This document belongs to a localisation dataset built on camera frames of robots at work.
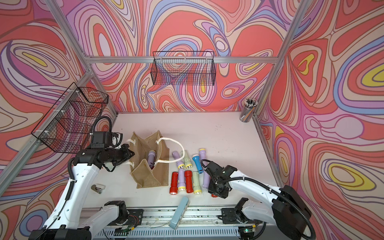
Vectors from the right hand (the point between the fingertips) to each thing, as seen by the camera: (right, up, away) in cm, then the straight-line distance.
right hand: (214, 197), depth 79 cm
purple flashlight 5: (-4, +7, +3) cm, 9 cm away
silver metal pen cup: (+28, +49, +29) cm, 63 cm away
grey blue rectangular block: (-18, -6, -5) cm, 20 cm away
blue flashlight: (-10, +19, +12) cm, 24 cm away
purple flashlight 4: (-18, +7, +2) cm, 19 cm away
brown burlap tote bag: (-42, +25, +4) cm, 49 cm away
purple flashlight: (-19, +15, +10) cm, 27 cm away
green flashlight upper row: (-15, +16, +10) cm, 24 cm away
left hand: (-41, +25, -4) cm, 48 cm away
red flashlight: (-22, +5, +3) cm, 23 cm away
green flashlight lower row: (-9, +4, +1) cm, 10 cm away
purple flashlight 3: (-6, +20, +14) cm, 25 cm away
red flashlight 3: (0, +1, 0) cm, 1 cm away
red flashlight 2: (-14, +10, +5) cm, 18 cm away
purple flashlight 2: (-37, +18, +12) cm, 43 cm away
